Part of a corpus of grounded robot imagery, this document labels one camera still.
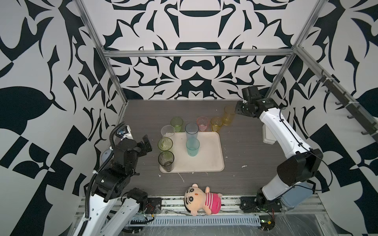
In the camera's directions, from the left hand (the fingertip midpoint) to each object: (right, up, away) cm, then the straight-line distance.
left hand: (135, 136), depth 67 cm
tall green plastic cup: (+8, -9, +33) cm, 35 cm away
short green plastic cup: (+16, +5, +29) cm, 34 cm away
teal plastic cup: (+26, -9, +25) cm, 37 cm away
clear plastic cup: (+12, +1, +18) cm, 22 cm away
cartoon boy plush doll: (+27, -29, +2) cm, 40 cm away
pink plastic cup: (+33, +5, +29) cm, 44 cm away
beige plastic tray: (+37, -17, +26) cm, 49 cm away
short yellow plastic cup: (+42, +5, +32) cm, 53 cm away
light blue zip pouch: (+81, -32, +11) cm, 88 cm away
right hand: (+52, +15, +16) cm, 56 cm away
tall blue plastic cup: (+26, +1, +19) cm, 32 cm away
